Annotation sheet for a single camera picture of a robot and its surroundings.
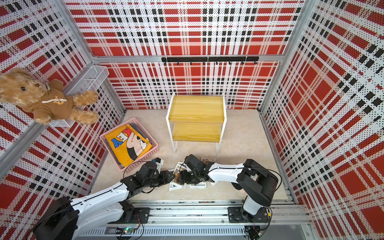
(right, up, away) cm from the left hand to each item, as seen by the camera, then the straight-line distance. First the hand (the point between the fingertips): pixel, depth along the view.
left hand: (175, 177), depth 84 cm
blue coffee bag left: (0, -4, -2) cm, 4 cm away
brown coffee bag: (+4, +5, -8) cm, 11 cm away
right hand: (+5, -2, -2) cm, 5 cm away
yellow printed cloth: (-31, +17, +9) cm, 37 cm away
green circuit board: (-19, -20, -14) cm, 31 cm away
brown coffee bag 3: (+22, -3, -1) cm, 22 cm away
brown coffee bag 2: (+18, +8, +7) cm, 21 cm away
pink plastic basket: (-30, +29, +21) cm, 47 cm away
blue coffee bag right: (+15, -4, -1) cm, 16 cm away
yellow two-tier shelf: (+13, +33, -11) cm, 37 cm away
